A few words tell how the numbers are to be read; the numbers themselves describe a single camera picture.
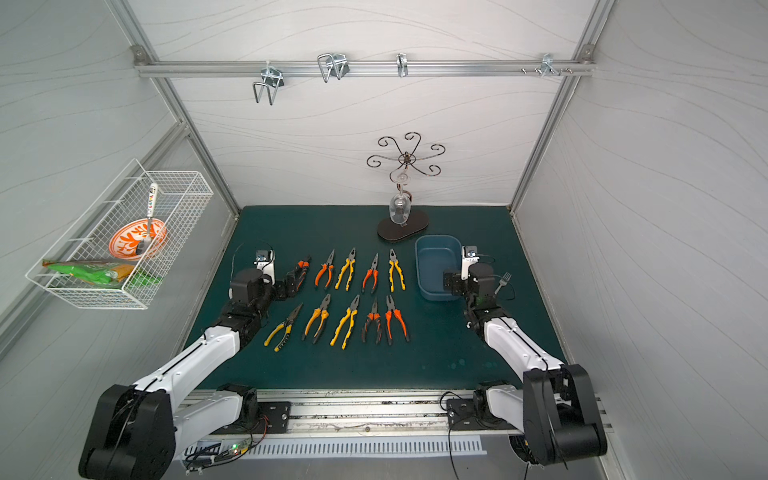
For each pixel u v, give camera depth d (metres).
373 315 0.90
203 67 0.78
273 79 0.78
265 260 0.74
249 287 0.64
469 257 0.76
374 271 1.01
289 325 0.88
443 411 0.75
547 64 0.76
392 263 1.03
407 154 0.93
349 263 1.03
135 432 0.39
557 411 0.41
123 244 0.66
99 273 0.54
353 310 0.91
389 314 0.91
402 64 0.79
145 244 0.66
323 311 0.91
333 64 0.76
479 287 0.65
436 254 1.10
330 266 1.01
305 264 1.02
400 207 0.95
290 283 0.80
